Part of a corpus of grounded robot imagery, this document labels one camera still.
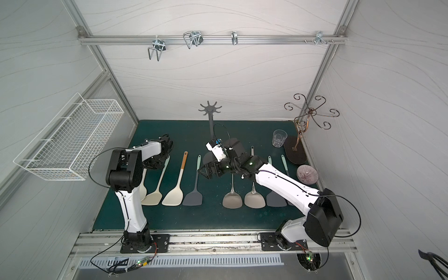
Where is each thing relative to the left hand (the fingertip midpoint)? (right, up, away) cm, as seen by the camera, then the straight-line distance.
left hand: (146, 167), depth 95 cm
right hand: (+35, +4, -21) cm, 42 cm away
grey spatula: (+29, -14, -10) cm, 33 cm away
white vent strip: (+26, -34, -25) cm, 50 cm away
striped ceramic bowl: (+89, -4, -2) cm, 89 cm away
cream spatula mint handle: (+9, -14, -11) cm, 19 cm away
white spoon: (+19, -14, -9) cm, 25 cm away
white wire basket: (-19, +13, -28) cm, 36 cm away
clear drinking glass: (+77, +17, +13) cm, 80 cm away
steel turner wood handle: (+47, -15, -10) cm, 51 cm away
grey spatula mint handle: (+68, -14, -10) cm, 70 cm away
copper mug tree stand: (+99, +28, +29) cm, 107 cm away
